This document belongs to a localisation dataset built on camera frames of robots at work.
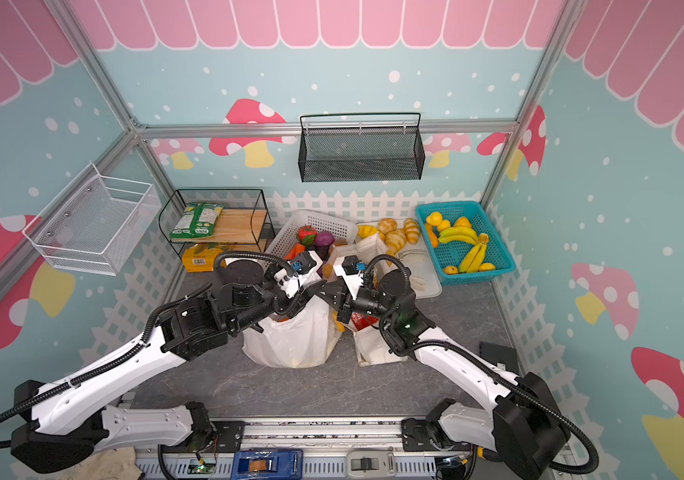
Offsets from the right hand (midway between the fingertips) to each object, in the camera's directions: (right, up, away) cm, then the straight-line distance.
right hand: (314, 290), depth 67 cm
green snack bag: (-42, +19, +30) cm, 55 cm away
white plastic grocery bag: (-4, -14, +7) cm, 16 cm away
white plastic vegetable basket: (+5, +18, +43) cm, 47 cm away
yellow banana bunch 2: (+49, +16, +45) cm, 68 cm away
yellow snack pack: (-43, +6, +35) cm, 55 cm away
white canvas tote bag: (+14, -17, +14) cm, 26 cm away
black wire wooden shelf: (-37, +21, +33) cm, 54 cm away
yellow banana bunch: (+54, +7, +41) cm, 68 cm away
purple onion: (-2, +14, +42) cm, 44 cm away
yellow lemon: (+40, +22, +46) cm, 65 cm away
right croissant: (+32, +18, +49) cm, 61 cm away
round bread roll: (+22, +20, +49) cm, 58 cm away
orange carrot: (-11, +10, +42) cm, 45 cm away
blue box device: (-10, -39, 0) cm, 41 cm away
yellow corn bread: (+13, +18, +49) cm, 54 cm away
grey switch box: (+13, -40, +1) cm, 42 cm away
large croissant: (+25, +14, +44) cm, 53 cm away
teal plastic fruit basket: (+52, +12, +49) cm, 73 cm away
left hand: (+1, +3, -4) cm, 5 cm away
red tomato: (-8, +16, +42) cm, 45 cm away
